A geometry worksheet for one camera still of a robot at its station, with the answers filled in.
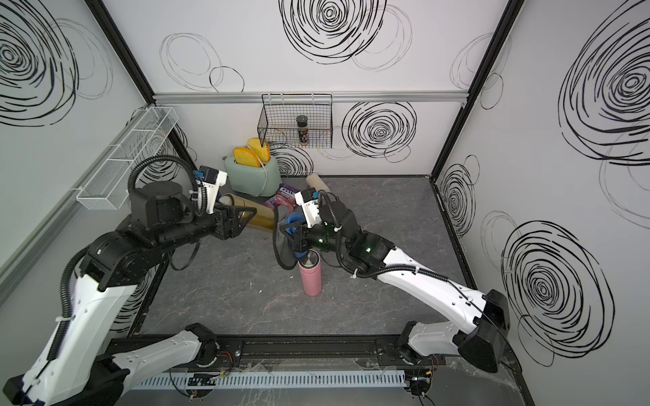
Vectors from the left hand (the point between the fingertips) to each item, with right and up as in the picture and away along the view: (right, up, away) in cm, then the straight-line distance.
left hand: (246, 207), depth 59 cm
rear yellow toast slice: (-8, +21, +46) cm, 51 cm away
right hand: (+8, -5, +5) cm, 10 cm away
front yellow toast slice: (-14, +19, +41) cm, 47 cm away
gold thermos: (+2, -3, +5) cm, 7 cm away
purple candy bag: (0, +3, +50) cm, 50 cm away
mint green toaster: (-11, +9, +45) cm, 47 cm away
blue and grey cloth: (+8, -5, +5) cm, 11 cm away
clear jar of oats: (+13, +10, +54) cm, 56 cm away
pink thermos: (+14, -19, +14) cm, 28 cm away
